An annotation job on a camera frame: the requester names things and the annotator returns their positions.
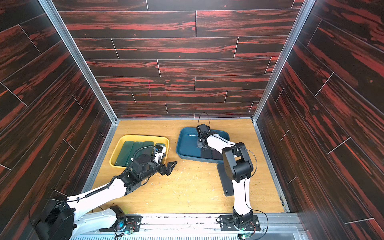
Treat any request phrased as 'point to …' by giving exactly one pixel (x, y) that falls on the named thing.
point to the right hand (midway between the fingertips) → (208, 143)
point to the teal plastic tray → (187, 147)
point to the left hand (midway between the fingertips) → (172, 159)
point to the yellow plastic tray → (116, 142)
